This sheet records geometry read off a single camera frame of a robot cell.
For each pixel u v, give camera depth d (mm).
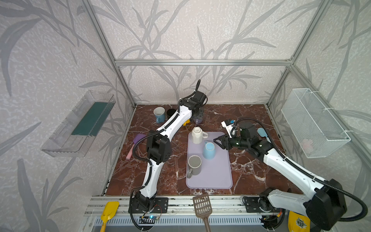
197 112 766
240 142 652
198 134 915
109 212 707
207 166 860
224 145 683
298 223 672
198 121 1070
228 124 690
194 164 772
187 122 1094
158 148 544
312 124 642
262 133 1017
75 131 642
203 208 709
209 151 841
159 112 1038
